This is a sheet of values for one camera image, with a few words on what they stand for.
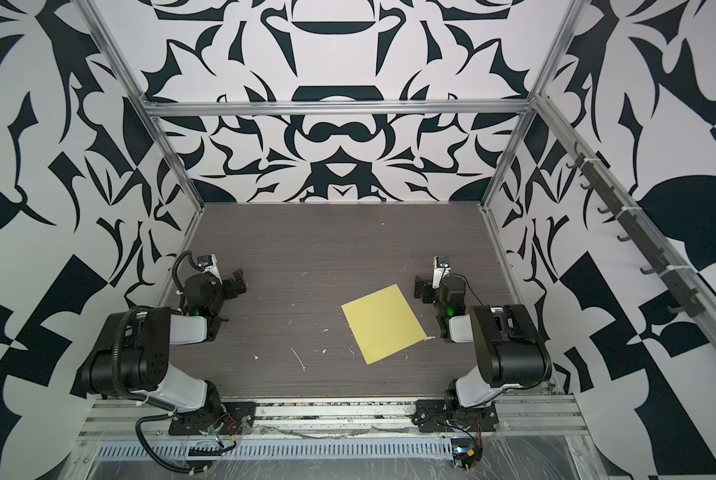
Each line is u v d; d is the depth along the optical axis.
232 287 0.84
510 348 0.46
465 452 0.71
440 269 0.83
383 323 0.92
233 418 0.74
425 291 0.86
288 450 0.65
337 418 0.76
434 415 0.75
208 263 0.81
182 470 0.67
